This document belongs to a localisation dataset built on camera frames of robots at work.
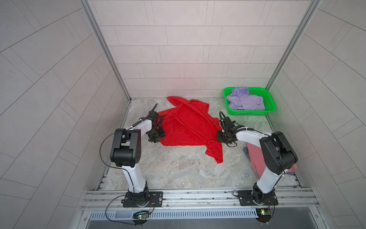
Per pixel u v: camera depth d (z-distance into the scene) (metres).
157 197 0.71
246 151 0.84
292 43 0.85
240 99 1.08
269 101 1.06
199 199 0.72
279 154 0.48
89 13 0.73
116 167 0.50
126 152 0.48
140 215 0.65
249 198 0.71
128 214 0.69
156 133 0.80
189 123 1.00
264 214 0.68
